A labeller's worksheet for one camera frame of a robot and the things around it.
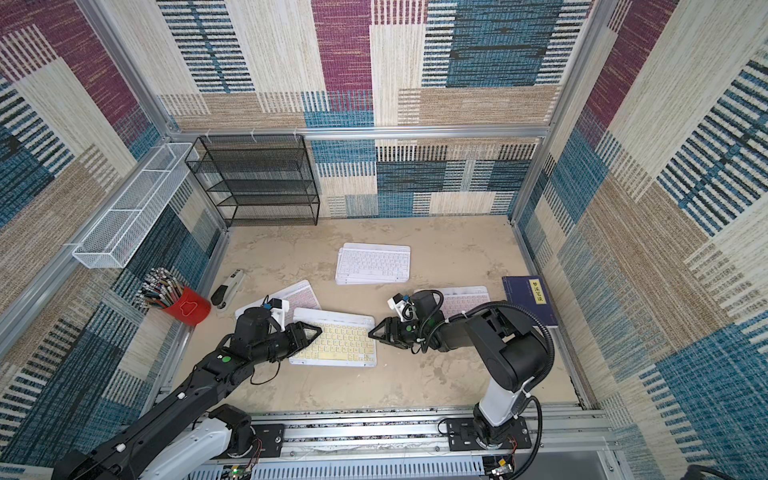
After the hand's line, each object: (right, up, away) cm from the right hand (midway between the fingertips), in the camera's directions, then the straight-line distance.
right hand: (380, 341), depth 88 cm
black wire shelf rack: (-44, +52, +21) cm, 71 cm away
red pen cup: (-56, +9, +1) cm, 56 cm away
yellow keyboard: (-10, +1, -4) cm, 11 cm away
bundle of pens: (-59, +16, -6) cm, 61 cm away
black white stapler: (-50, +12, +8) cm, 52 cm away
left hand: (-16, +4, -8) cm, 18 cm away
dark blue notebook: (+48, +13, +11) cm, 51 cm away
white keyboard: (-8, +21, +17) cm, 29 cm away
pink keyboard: (-27, +12, +11) cm, 31 cm away
